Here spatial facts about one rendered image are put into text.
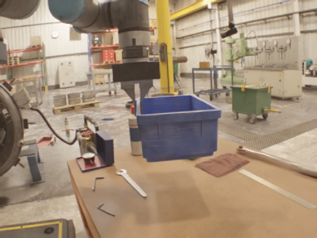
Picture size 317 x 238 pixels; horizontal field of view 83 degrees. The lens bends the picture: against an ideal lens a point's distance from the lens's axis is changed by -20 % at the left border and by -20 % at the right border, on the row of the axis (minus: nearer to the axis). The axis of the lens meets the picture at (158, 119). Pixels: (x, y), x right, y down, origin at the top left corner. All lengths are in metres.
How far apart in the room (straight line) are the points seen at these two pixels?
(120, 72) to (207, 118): 0.26
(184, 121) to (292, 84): 5.75
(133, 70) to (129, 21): 0.13
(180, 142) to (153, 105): 0.29
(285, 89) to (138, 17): 5.57
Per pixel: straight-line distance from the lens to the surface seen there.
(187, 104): 0.79
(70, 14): 0.51
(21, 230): 0.96
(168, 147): 0.52
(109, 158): 0.94
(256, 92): 3.32
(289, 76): 6.09
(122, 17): 0.61
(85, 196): 0.77
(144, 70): 0.60
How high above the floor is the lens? 0.86
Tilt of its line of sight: 13 degrees down
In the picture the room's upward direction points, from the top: 3 degrees counter-clockwise
